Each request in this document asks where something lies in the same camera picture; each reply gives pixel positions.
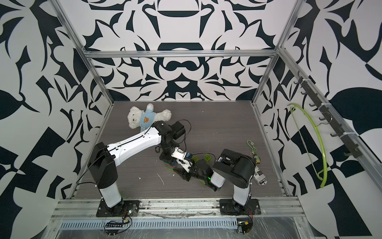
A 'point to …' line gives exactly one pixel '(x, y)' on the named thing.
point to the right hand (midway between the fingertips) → (177, 163)
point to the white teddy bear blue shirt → (144, 119)
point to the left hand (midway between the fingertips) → (173, 154)
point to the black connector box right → (244, 226)
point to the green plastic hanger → (324, 177)
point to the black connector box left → (113, 224)
